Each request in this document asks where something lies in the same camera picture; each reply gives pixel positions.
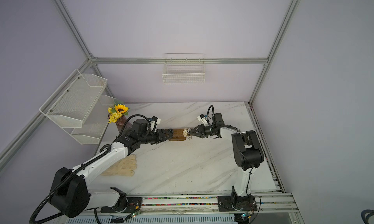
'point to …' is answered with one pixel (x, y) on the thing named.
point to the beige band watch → (185, 132)
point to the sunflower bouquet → (117, 111)
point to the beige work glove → (125, 166)
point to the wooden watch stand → (177, 135)
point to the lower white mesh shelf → (95, 124)
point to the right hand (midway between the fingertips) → (192, 134)
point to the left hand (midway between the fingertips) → (169, 137)
